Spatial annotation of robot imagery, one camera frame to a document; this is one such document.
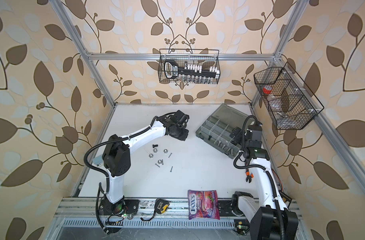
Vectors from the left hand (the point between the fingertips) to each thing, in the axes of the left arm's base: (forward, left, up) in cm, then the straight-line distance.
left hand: (187, 135), depth 88 cm
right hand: (-3, -30, +6) cm, 30 cm away
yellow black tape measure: (-36, +11, -9) cm, 39 cm away
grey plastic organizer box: (+8, -19, -9) cm, 22 cm away
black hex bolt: (-2, +21, -10) cm, 24 cm away
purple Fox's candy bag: (-34, -9, -10) cm, 37 cm away
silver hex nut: (-5, +14, -12) cm, 19 cm away
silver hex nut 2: (-8, +23, -13) cm, 27 cm away
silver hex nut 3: (-11, +17, -13) cm, 24 cm away
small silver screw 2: (-16, +9, -13) cm, 22 cm away
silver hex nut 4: (-5, +20, -11) cm, 24 cm away
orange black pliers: (-19, -36, -11) cm, 42 cm away
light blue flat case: (-11, +56, -15) cm, 59 cm away
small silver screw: (-13, +19, -13) cm, 26 cm away
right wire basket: (+6, -51, +23) cm, 56 cm away
